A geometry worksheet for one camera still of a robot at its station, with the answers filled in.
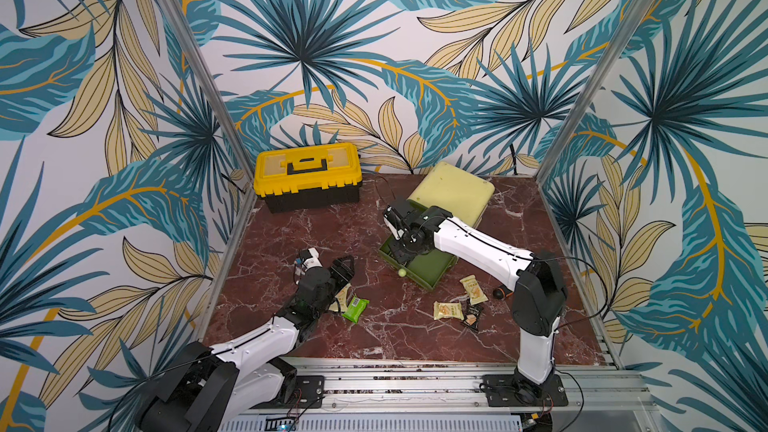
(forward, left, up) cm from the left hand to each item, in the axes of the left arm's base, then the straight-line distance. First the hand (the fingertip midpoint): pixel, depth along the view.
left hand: (350, 264), depth 85 cm
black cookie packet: (-10, -35, -8) cm, 38 cm away
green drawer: (+1, -22, -2) cm, 22 cm away
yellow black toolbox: (+28, +17, +6) cm, 33 cm away
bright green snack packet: (-10, -2, -8) cm, 13 cm away
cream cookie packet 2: (-5, -37, -7) cm, 38 cm away
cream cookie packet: (-10, -28, -8) cm, 31 cm away
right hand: (+4, -14, +2) cm, 15 cm away
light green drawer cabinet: (+18, -32, +12) cm, 38 cm away
